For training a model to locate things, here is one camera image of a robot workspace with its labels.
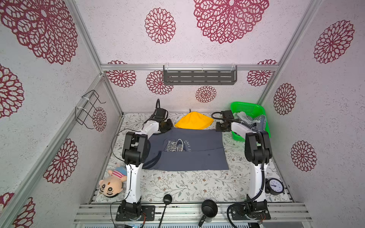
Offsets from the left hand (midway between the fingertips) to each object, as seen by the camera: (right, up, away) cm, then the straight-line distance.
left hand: (173, 126), depth 105 cm
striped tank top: (+62, +2, -1) cm, 62 cm away
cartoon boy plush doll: (-30, -31, -30) cm, 53 cm away
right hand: (+34, +1, +2) cm, 34 cm away
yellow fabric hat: (+17, +4, +8) cm, 19 cm away
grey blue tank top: (+10, -16, -5) cm, 20 cm away
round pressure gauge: (+58, -34, -25) cm, 72 cm away
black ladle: (-1, -40, -27) cm, 49 cm away
